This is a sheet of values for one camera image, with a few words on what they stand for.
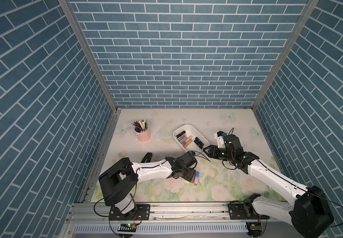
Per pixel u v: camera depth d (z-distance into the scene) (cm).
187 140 100
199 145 97
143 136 96
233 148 63
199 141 99
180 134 102
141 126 96
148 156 93
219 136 76
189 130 105
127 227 72
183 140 99
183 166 65
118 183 44
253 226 74
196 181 83
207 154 76
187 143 99
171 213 74
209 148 77
